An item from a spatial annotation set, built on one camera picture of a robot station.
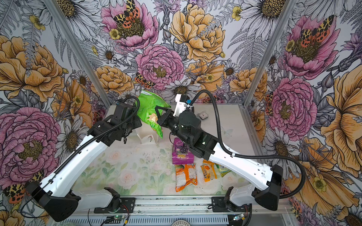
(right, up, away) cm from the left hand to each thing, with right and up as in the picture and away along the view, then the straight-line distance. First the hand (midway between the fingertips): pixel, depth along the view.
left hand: (135, 123), depth 74 cm
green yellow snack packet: (+48, -29, +12) cm, 57 cm away
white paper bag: (+6, -6, -2) cm, 9 cm away
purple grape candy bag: (+23, -19, +14) cm, 33 cm away
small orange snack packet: (+40, -29, +11) cm, 50 cm away
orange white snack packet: (+26, -30, +8) cm, 40 cm away
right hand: (+13, +5, -14) cm, 20 cm away
